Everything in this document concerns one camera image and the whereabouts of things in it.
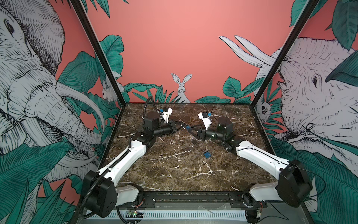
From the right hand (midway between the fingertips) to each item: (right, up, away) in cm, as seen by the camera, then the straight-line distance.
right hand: (189, 129), depth 72 cm
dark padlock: (+5, -12, +26) cm, 29 cm away
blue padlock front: (-1, +1, +2) cm, 2 cm away
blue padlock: (+13, -19, +18) cm, 29 cm away
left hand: (-2, +3, -1) cm, 4 cm away
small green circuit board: (-28, -43, -2) cm, 52 cm away
